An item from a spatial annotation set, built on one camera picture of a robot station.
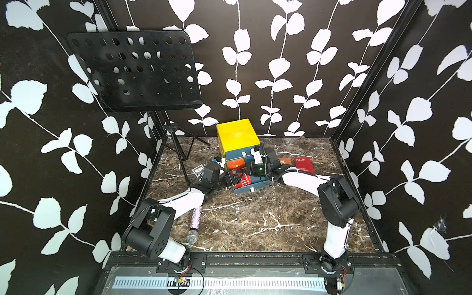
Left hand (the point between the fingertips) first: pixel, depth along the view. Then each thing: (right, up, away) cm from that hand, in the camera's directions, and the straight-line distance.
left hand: (239, 173), depth 88 cm
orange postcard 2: (+28, +5, +22) cm, 36 cm away
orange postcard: (-2, +4, +9) cm, 10 cm away
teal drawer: (+1, +1, +2) cm, 2 cm away
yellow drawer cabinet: (-2, +16, +5) cm, 17 cm away
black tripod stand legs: (-33, +18, +8) cm, 38 cm away
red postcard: (+3, -4, +2) cm, 6 cm away
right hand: (+1, +3, +2) cm, 3 cm away
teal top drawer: (+2, +10, 0) cm, 10 cm away
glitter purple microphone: (-20, -26, -10) cm, 35 cm away
